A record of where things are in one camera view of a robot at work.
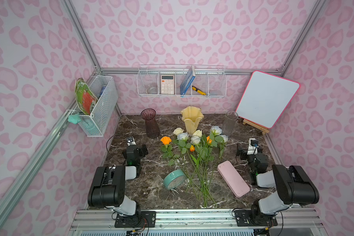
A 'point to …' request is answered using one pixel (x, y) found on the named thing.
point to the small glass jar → (151, 90)
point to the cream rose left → (178, 131)
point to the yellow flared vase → (191, 116)
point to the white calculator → (167, 84)
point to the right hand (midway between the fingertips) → (246, 142)
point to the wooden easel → (257, 127)
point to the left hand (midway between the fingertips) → (134, 144)
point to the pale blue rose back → (215, 131)
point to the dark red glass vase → (152, 128)
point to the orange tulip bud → (192, 149)
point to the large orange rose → (166, 141)
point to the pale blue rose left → (182, 137)
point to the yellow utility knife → (198, 90)
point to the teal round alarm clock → (174, 179)
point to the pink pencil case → (234, 180)
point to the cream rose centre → (197, 132)
